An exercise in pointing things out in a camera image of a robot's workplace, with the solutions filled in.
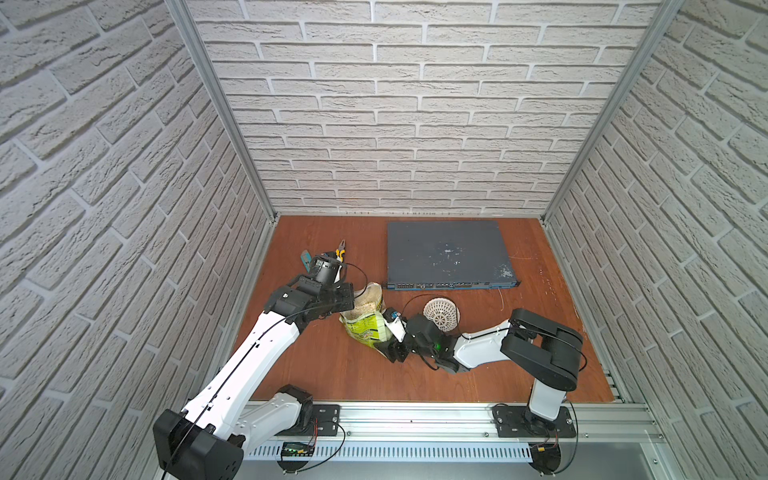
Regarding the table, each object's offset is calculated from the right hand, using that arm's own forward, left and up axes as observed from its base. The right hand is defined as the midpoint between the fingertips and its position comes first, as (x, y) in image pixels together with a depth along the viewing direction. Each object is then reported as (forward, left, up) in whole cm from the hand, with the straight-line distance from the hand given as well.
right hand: (377, 344), depth 84 cm
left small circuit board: (-23, +20, -4) cm, 31 cm away
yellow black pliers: (+36, +12, -1) cm, 38 cm away
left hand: (+10, +6, +16) cm, 20 cm away
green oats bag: (+1, +2, +13) cm, 13 cm away
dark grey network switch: (+30, -26, +1) cm, 40 cm away
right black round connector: (-29, -40, -3) cm, 49 cm away
